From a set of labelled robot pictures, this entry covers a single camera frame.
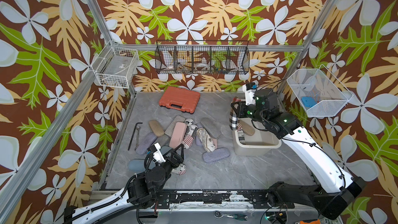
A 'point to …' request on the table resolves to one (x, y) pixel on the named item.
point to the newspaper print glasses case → (241, 138)
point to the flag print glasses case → (181, 169)
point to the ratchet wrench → (219, 214)
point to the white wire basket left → (115, 67)
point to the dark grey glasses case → (164, 140)
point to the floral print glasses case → (206, 140)
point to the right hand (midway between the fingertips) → (231, 103)
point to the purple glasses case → (146, 143)
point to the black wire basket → (202, 57)
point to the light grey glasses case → (170, 128)
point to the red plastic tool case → (183, 99)
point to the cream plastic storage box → (260, 143)
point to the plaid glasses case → (233, 117)
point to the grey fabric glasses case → (213, 128)
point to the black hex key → (132, 137)
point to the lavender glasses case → (217, 154)
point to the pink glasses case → (179, 133)
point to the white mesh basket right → (320, 94)
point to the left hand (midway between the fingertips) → (180, 146)
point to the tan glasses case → (156, 127)
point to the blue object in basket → (308, 101)
